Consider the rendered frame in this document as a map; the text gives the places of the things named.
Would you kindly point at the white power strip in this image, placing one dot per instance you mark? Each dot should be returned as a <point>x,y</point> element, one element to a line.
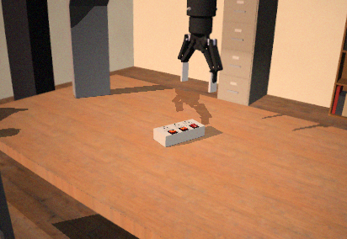
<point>176,133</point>

